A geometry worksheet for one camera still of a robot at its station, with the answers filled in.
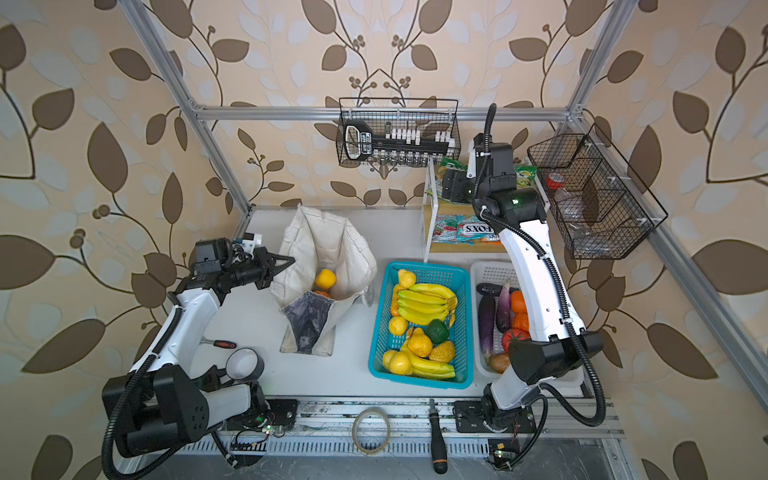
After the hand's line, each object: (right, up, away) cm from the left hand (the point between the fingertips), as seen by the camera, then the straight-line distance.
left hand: (293, 258), depth 77 cm
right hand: (+43, +19, -6) cm, 47 cm away
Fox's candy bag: (+47, +8, +10) cm, 49 cm away
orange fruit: (+4, -12, +15) cm, 20 cm away
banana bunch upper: (+36, -15, +12) cm, 41 cm away
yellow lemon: (+5, -8, +16) cm, 18 cm away
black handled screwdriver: (+37, -44, -10) cm, 59 cm away
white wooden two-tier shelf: (+36, +12, -4) cm, 39 cm away
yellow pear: (+30, -7, +13) cm, 34 cm away
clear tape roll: (+17, -41, -8) cm, 45 cm away
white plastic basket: (+59, -6, +16) cm, 61 cm away
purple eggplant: (+54, -20, +8) cm, 58 cm away
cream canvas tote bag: (+6, -5, +25) cm, 26 cm away
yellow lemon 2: (+27, -27, -3) cm, 38 cm away
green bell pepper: (+39, -21, +5) cm, 44 cm away
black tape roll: (-15, -30, +5) cm, 34 cm away
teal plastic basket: (+35, -21, +9) cm, 42 cm away
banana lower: (+35, -29, 0) cm, 46 cm away
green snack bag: (+41, +26, +7) cm, 49 cm away
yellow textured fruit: (+33, -24, +3) cm, 41 cm away
